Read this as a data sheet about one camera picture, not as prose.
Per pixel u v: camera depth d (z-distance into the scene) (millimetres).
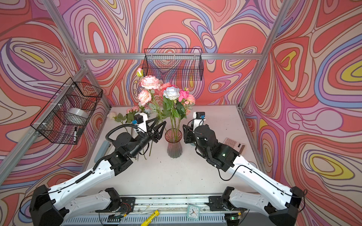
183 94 630
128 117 1081
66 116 701
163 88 649
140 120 545
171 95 604
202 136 454
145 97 584
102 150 893
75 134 719
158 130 595
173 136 808
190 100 677
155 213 695
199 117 548
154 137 593
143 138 560
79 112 733
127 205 724
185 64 959
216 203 735
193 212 694
